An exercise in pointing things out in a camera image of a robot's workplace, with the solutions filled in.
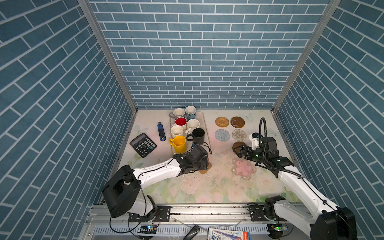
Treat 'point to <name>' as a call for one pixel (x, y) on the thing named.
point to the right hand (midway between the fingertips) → (238, 149)
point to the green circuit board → (149, 229)
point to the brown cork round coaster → (237, 144)
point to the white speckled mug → (192, 124)
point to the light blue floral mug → (190, 111)
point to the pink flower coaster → (243, 167)
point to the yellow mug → (179, 142)
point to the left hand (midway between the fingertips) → (205, 164)
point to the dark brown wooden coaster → (237, 122)
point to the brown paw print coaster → (206, 171)
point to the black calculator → (143, 144)
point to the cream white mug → (176, 130)
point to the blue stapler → (161, 132)
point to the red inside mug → (181, 121)
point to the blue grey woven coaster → (222, 135)
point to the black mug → (197, 136)
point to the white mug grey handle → (178, 112)
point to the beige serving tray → (200, 116)
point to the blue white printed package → (216, 234)
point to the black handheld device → (193, 231)
